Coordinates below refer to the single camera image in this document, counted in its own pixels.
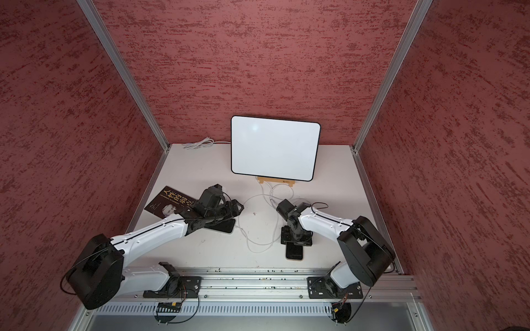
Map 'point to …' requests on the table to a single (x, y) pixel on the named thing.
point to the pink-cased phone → (294, 252)
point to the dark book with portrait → (168, 202)
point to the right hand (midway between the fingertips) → (293, 246)
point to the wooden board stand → (261, 179)
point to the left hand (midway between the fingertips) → (236, 213)
